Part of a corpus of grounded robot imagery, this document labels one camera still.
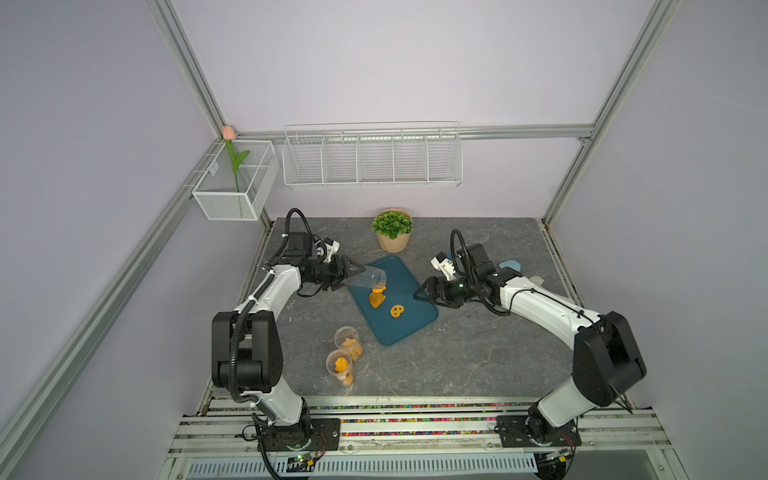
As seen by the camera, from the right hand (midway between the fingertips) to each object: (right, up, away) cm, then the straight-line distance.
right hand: (421, 297), depth 83 cm
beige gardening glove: (+41, +3, +19) cm, 46 cm away
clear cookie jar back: (-21, -12, +2) cm, 25 cm away
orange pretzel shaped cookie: (-7, -6, +13) cm, 16 cm away
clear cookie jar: (-15, +5, +9) cm, 18 cm away
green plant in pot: (-8, +21, +16) cm, 28 cm away
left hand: (-17, +6, +2) cm, 19 cm away
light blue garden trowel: (+35, +8, +25) cm, 44 cm away
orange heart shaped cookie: (-14, -3, +13) cm, 19 cm away
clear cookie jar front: (-23, -17, -4) cm, 28 cm away
